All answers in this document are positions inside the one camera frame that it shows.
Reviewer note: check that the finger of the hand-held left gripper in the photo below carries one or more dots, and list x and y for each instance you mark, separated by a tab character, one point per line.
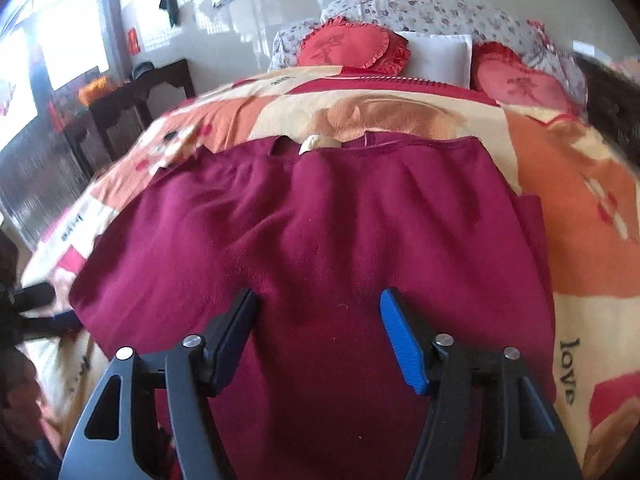
32	296
47	325

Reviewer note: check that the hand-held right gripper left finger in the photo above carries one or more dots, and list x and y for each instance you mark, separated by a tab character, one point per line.
230	340

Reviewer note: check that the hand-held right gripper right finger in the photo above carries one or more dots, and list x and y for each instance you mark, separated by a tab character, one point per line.
400	335

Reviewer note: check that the maroon knit sweater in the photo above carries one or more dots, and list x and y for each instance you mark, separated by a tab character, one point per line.
325	220

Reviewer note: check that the person's left hand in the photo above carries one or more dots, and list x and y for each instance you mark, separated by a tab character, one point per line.
20	395

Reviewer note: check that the printed orange and red blanket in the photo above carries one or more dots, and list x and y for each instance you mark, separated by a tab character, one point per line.
575	260

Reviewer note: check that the dark wooden cabinet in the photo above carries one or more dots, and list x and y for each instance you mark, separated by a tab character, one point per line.
125	105

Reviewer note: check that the orange basket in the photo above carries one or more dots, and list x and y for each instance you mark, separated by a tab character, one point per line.
94	90

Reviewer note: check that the window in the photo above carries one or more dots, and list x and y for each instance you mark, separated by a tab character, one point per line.
60	50

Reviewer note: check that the black hat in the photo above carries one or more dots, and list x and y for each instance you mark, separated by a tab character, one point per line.
143	71

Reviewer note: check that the red heart-shaped frilled pillow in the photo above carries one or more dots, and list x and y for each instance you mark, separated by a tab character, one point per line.
520	85
345	45

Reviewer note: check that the white pillow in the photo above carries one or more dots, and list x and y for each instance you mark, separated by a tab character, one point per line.
440	55

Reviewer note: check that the dark carved wooden headboard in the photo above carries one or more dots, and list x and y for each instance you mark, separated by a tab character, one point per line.
615	105

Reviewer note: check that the floral quilt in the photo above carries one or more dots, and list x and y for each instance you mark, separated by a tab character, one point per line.
425	7

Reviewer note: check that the red wall sticker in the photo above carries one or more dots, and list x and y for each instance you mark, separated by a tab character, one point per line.
134	41

